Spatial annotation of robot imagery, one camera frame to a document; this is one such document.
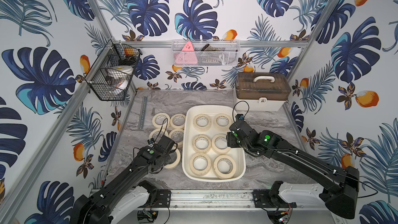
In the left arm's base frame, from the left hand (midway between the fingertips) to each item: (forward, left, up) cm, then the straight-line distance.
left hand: (165, 158), depth 80 cm
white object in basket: (+38, +32, +20) cm, 54 cm away
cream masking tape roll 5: (-2, -6, -1) cm, 6 cm away
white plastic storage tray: (+1, -32, -5) cm, 32 cm away
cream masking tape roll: (+29, +10, -8) cm, 31 cm away
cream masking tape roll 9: (0, -18, -6) cm, 19 cm away
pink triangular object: (+49, -8, +29) cm, 57 cm away
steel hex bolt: (+33, +16, -6) cm, 38 cm away
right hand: (+10, -33, +11) cm, 36 cm away
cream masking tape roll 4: (+16, +11, -5) cm, 20 cm away
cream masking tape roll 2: (+28, -2, -7) cm, 29 cm away
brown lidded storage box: (+42, -54, +12) cm, 69 cm away
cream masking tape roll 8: (+8, -29, -4) cm, 30 cm away
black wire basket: (+51, +37, +27) cm, 69 cm away
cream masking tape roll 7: (+13, -18, -6) cm, 23 cm away
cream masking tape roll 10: (-6, -31, -1) cm, 31 cm away
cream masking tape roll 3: (+18, -3, -7) cm, 20 cm away
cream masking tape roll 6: (+27, -18, -5) cm, 33 cm away
